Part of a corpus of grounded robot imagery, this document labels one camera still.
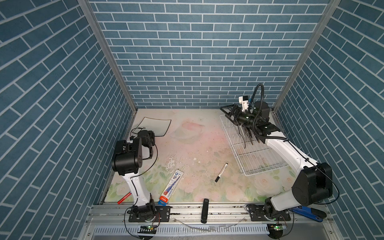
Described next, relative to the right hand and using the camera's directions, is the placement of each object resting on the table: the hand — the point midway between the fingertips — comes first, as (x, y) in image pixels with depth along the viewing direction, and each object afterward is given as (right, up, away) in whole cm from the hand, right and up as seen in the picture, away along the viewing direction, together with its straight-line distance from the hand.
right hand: (222, 110), depth 76 cm
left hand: (-43, -10, +25) cm, 51 cm away
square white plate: (-41, -10, +32) cm, 53 cm away
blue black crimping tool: (+43, -50, -5) cm, 67 cm away
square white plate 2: (+16, -20, +23) cm, 34 cm away
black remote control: (-9, -51, -7) cm, 52 cm away
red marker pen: (-51, -46, +2) cm, 69 cm away
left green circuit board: (-36, -59, -4) cm, 69 cm away
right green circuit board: (+25, -58, -5) cm, 64 cm away
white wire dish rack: (+22, -27, +16) cm, 39 cm away
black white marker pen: (+1, -36, +11) cm, 38 cm away
